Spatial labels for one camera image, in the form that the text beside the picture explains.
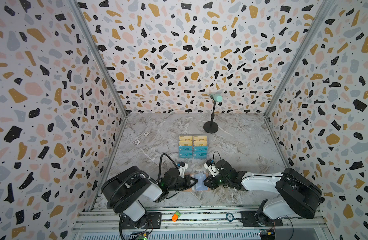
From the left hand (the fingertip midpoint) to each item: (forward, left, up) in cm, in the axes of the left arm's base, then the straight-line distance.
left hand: (201, 180), depth 81 cm
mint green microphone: (+37, -10, +27) cm, 47 cm away
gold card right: (+23, 0, +1) cm, 23 cm away
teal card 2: (+18, +9, -3) cm, 20 cm away
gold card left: (+23, +9, +1) cm, 25 cm away
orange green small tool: (-16, +14, -3) cm, 22 cm away
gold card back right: (+26, 0, +4) cm, 26 cm away
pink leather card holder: (-2, +1, -4) cm, 5 cm away
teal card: (+21, -1, -1) cm, 21 cm away
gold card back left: (+26, +8, +4) cm, 27 cm away
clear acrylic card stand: (+21, +4, 0) cm, 22 cm away
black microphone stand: (+43, -10, -6) cm, 45 cm away
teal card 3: (+18, -1, -3) cm, 18 cm away
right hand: (+1, -1, -3) cm, 3 cm away
